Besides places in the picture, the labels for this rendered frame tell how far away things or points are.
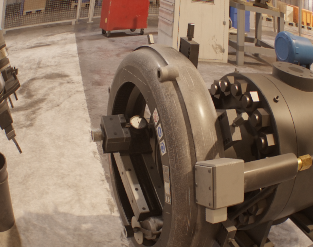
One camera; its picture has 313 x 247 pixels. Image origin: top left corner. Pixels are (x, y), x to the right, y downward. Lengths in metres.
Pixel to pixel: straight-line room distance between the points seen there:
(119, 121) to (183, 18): 3.74
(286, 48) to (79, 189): 1.40
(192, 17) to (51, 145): 2.81
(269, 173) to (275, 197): 0.30
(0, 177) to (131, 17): 5.12
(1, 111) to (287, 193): 0.94
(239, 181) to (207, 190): 0.07
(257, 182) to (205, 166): 0.14
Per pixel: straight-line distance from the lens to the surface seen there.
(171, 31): 5.08
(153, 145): 1.52
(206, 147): 1.01
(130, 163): 1.38
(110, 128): 1.36
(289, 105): 1.34
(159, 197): 1.32
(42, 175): 2.50
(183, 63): 1.14
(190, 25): 1.20
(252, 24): 9.47
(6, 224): 1.99
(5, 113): 1.06
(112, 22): 6.53
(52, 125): 3.21
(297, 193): 1.38
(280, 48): 1.77
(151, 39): 1.53
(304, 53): 1.76
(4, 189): 1.89
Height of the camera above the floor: 1.24
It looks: 22 degrees down
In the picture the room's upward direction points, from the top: 4 degrees clockwise
